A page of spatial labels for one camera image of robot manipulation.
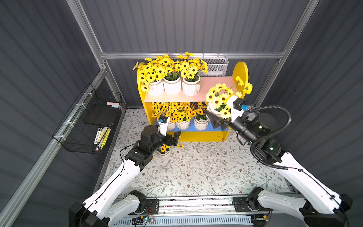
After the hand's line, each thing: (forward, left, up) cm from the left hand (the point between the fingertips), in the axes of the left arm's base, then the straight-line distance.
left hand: (171, 128), depth 73 cm
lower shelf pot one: (+14, +4, +1) cm, 15 cm away
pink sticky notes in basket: (+18, +36, 0) cm, 40 cm away
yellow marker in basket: (-9, +32, +2) cm, 33 cm away
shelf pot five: (-4, +6, -15) cm, 17 cm away
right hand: (-4, -20, +21) cm, 30 cm away
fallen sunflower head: (0, -5, -18) cm, 19 cm away
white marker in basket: (-5, +37, +1) cm, 37 cm away
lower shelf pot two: (+9, -5, +2) cm, 10 cm away
